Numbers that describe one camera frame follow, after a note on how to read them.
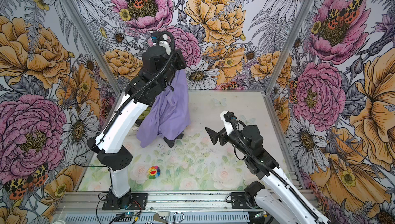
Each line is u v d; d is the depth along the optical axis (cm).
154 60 43
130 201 71
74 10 80
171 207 73
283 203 46
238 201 74
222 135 60
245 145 40
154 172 82
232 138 61
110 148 45
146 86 42
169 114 80
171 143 88
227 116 55
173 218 70
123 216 71
